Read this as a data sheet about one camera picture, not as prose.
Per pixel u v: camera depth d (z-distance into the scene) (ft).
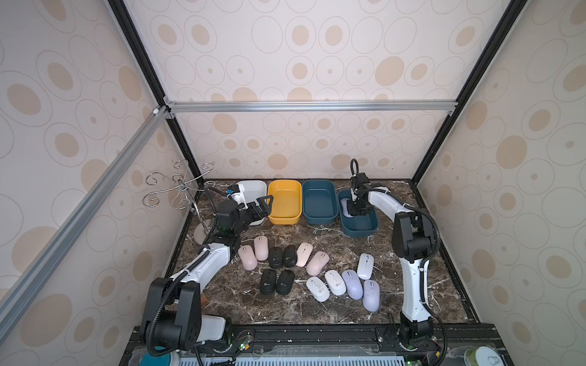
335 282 2.74
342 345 2.40
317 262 2.90
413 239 1.96
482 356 2.19
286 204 3.87
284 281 2.77
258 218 2.47
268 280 2.78
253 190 3.96
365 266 2.88
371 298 2.67
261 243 3.09
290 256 2.93
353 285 2.73
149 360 2.28
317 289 2.71
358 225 3.43
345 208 3.20
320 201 3.55
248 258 2.97
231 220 2.08
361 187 2.61
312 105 2.89
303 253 3.00
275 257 2.94
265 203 2.48
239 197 2.47
